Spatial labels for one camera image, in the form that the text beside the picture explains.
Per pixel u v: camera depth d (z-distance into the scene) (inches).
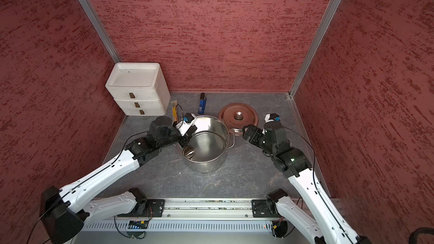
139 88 35.4
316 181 17.1
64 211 14.8
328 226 15.2
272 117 24.7
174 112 41.9
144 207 26.7
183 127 24.9
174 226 30.5
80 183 16.7
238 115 41.8
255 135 24.0
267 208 25.9
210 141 36.0
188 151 34.7
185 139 25.7
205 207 29.9
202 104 43.3
